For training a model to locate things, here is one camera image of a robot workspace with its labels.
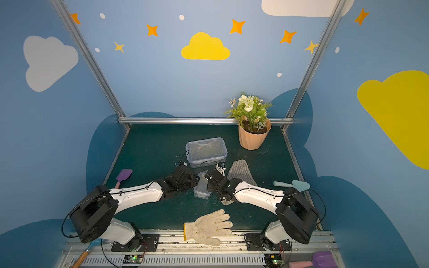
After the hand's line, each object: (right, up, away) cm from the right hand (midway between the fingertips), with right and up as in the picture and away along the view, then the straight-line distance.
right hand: (212, 181), depth 87 cm
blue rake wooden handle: (-56, -30, -18) cm, 66 cm away
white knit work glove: (-4, -21, -8) cm, 23 cm away
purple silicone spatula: (-52, +2, +9) cm, 53 cm away
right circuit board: (+27, -31, -15) cm, 44 cm away
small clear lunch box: (-6, -3, -4) cm, 8 cm away
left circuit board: (-34, -30, -15) cm, 48 cm away
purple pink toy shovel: (+48, -30, -15) cm, 58 cm away
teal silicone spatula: (+50, -4, +7) cm, 51 cm away
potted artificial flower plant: (+25, +32, +17) cm, 44 cm away
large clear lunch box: (-5, +14, +21) cm, 26 cm away
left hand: (-6, 0, +1) cm, 6 cm away
